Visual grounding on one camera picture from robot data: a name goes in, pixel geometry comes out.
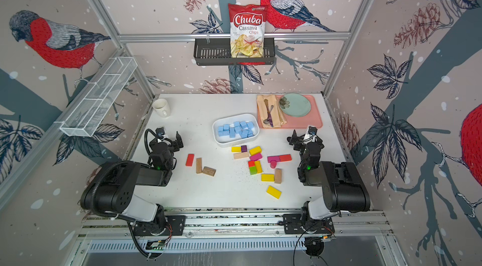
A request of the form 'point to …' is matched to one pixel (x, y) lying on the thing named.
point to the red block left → (189, 160)
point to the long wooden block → (199, 165)
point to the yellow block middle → (267, 177)
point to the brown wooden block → (209, 170)
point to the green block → (253, 170)
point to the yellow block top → (255, 150)
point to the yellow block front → (273, 192)
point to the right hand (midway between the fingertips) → (304, 130)
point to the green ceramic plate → (295, 105)
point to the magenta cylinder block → (273, 164)
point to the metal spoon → (267, 121)
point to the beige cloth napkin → (277, 115)
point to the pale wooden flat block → (241, 155)
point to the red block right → (285, 157)
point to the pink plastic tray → (312, 118)
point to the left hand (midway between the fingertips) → (170, 130)
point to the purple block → (243, 148)
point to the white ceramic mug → (161, 107)
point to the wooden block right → (278, 175)
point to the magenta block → (256, 157)
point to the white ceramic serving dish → (233, 129)
